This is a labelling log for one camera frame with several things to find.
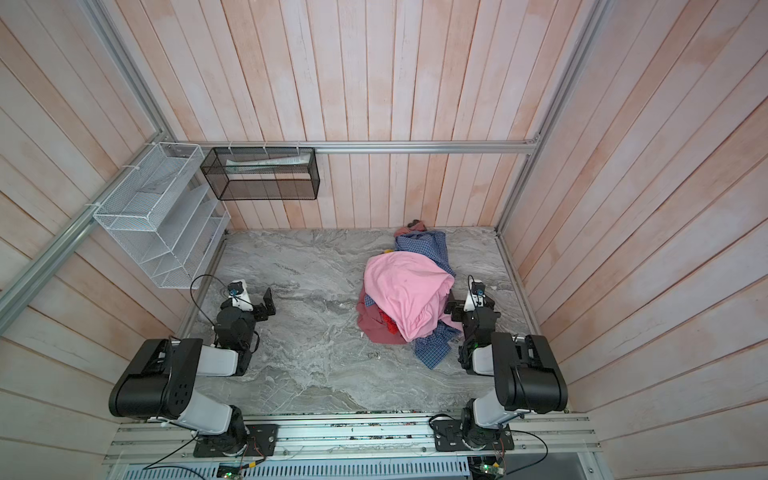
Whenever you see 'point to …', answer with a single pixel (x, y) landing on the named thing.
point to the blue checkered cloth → (431, 349)
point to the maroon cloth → (372, 326)
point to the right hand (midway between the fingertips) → (467, 290)
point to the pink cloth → (413, 291)
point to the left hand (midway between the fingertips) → (256, 294)
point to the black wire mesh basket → (269, 173)
